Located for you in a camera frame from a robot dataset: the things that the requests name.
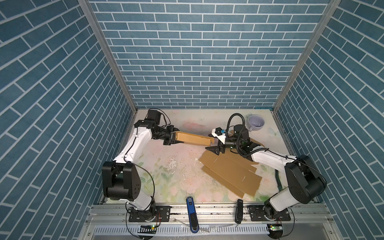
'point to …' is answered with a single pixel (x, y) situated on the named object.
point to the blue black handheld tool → (194, 226)
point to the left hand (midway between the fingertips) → (185, 134)
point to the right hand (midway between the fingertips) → (207, 139)
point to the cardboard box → (193, 139)
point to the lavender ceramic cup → (255, 122)
